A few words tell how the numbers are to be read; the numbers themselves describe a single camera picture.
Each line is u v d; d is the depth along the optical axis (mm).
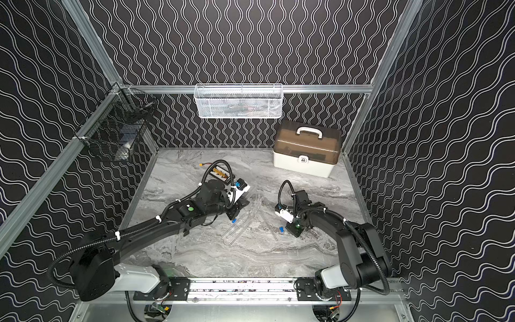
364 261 434
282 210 817
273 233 880
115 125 932
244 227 901
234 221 925
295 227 790
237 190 663
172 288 734
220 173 1094
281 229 901
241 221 922
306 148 951
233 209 686
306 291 734
